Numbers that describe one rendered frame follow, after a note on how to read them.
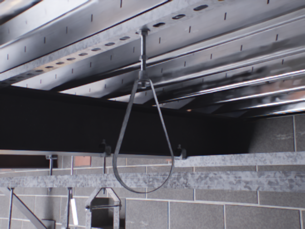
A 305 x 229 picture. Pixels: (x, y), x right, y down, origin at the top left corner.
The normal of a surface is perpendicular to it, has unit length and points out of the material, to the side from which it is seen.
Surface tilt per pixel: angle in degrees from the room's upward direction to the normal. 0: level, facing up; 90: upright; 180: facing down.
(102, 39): 90
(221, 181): 90
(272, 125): 90
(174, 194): 90
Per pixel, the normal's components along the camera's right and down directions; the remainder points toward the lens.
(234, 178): -0.75, -0.09
